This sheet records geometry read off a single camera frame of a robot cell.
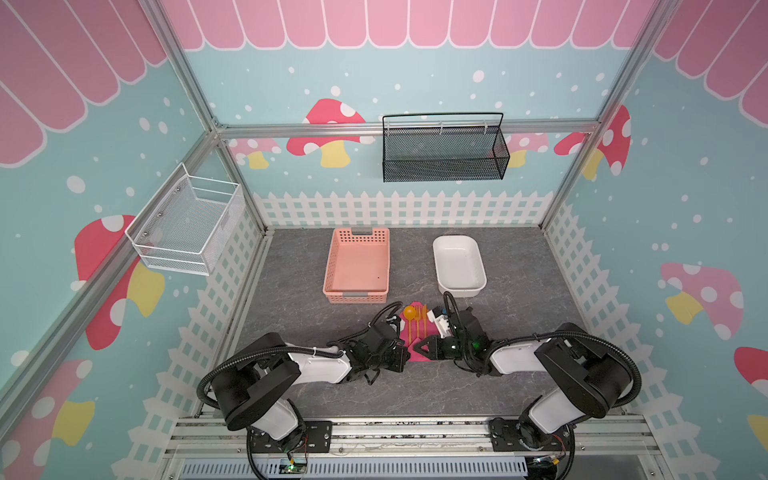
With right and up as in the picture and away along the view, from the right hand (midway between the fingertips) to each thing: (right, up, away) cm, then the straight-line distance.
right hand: (413, 347), depth 86 cm
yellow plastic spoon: (-1, +8, +9) cm, 12 cm away
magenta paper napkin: (+2, +3, +5) cm, 6 cm away
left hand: (-1, -4, 0) cm, 4 cm away
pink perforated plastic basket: (-19, +23, +23) cm, 37 cm away
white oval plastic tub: (+19, +23, +23) cm, 38 cm away
